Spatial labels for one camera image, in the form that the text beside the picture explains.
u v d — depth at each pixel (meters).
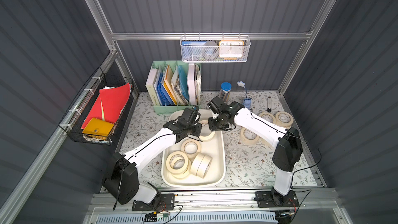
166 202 0.74
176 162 0.84
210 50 0.90
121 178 0.40
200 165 0.74
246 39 0.89
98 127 0.65
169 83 0.94
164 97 0.98
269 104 1.12
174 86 0.94
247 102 1.04
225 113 0.61
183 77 0.99
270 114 1.03
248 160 0.87
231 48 0.88
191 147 0.91
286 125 1.00
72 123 0.61
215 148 0.91
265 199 0.73
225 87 0.96
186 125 0.63
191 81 0.92
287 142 0.50
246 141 0.91
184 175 0.79
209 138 0.79
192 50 0.92
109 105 0.72
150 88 0.89
